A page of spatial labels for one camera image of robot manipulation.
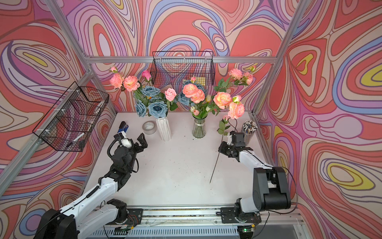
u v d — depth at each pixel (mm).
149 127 1091
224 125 977
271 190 433
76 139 731
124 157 602
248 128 881
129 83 677
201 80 819
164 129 927
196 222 733
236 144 712
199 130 1004
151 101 752
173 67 908
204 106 836
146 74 767
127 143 690
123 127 1074
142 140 748
